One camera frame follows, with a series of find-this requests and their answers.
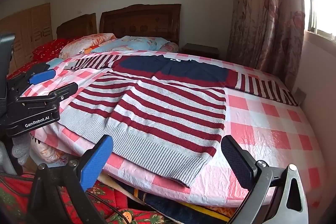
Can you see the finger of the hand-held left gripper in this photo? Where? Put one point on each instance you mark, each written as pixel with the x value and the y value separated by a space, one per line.
pixel 42 76
pixel 65 90

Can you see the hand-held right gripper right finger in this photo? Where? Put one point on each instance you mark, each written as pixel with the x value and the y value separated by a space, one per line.
pixel 236 163

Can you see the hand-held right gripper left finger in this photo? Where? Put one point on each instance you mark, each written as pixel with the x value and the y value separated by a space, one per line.
pixel 97 161

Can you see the red grey striped knit sweater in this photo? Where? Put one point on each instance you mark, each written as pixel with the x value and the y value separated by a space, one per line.
pixel 157 108

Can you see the red patterned quilt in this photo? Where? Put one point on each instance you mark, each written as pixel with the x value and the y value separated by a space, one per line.
pixel 50 48

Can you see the white floral cloth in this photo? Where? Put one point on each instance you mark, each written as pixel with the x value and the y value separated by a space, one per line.
pixel 47 153

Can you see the pink white checked bed sheet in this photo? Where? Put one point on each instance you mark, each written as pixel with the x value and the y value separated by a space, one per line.
pixel 262 121

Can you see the orange floral pillow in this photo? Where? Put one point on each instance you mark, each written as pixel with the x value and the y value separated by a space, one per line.
pixel 84 43

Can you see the light wooden wardrobe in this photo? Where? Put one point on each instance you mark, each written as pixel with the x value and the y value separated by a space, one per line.
pixel 31 24

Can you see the small dark wooden headboard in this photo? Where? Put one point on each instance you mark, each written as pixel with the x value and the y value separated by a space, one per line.
pixel 76 26

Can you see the dark blue blanket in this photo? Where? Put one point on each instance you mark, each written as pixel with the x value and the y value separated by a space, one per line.
pixel 170 209

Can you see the light blue floral pillow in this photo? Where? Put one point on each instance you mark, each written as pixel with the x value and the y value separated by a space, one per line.
pixel 131 43

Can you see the red floral blanket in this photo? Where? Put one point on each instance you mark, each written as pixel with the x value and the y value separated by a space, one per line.
pixel 15 195

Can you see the large dark wooden headboard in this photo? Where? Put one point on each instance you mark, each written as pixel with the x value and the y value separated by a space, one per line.
pixel 141 19

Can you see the pink floral bedding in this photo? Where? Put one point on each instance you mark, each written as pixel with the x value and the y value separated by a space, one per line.
pixel 170 47

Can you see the dark wooden nightstand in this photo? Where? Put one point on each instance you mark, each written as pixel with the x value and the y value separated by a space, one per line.
pixel 200 50

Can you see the pink floral curtain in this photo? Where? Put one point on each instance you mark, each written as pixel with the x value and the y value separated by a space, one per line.
pixel 262 16

